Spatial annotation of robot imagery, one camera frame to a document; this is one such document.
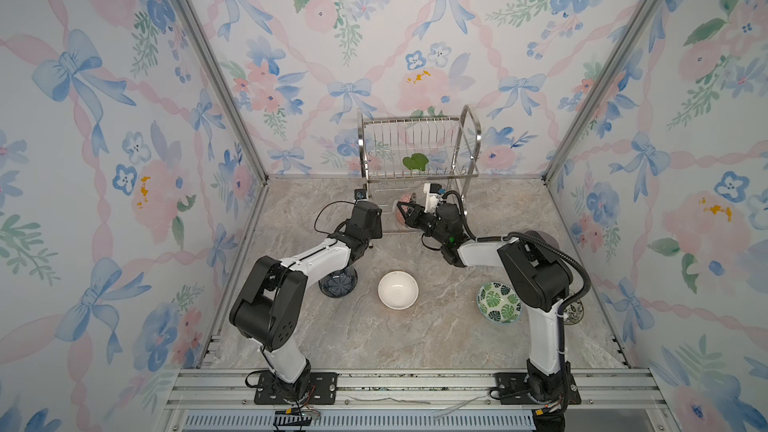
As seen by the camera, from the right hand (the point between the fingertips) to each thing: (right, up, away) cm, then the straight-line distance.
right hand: (398, 202), depth 93 cm
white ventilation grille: (-9, -52, -22) cm, 58 cm away
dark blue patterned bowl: (-18, -25, -2) cm, 31 cm away
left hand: (-8, -4, 0) cm, 9 cm away
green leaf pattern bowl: (+29, -30, -5) cm, 42 cm away
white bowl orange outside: (0, -27, -3) cm, 27 cm away
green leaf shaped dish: (+5, +12, -5) cm, 14 cm away
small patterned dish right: (+49, -31, -9) cm, 59 cm away
